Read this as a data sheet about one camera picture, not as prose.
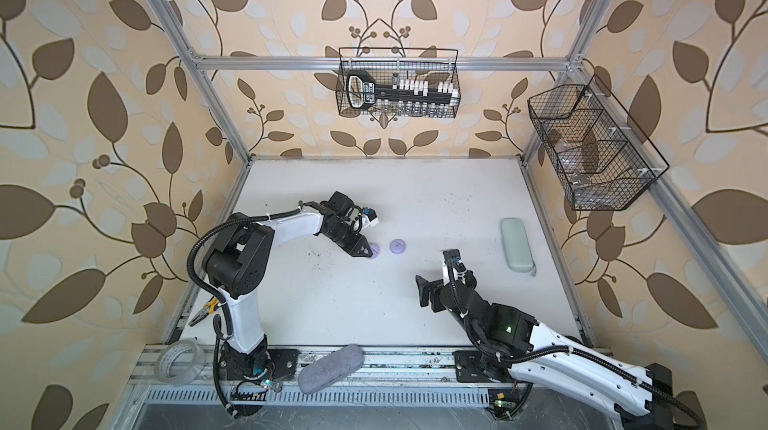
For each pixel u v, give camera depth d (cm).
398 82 81
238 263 52
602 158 73
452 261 64
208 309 83
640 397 44
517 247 94
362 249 91
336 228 77
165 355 73
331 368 71
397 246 95
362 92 84
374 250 92
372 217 89
